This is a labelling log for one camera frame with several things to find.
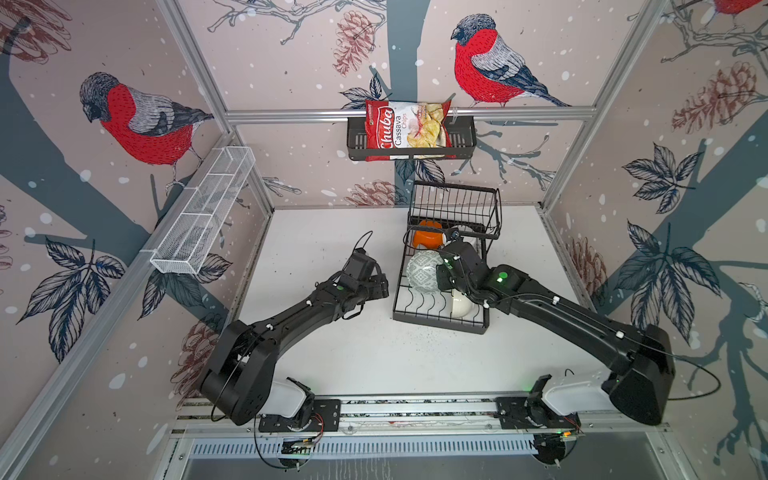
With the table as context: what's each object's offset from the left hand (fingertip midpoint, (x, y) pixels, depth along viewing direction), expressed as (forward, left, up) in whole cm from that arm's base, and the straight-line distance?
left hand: (380, 284), depth 87 cm
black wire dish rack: (+21, -32, +10) cm, 39 cm away
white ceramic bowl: (+22, -27, +1) cm, 35 cm away
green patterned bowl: (0, -12, +7) cm, 14 cm away
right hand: (-1, -16, +9) cm, 18 cm away
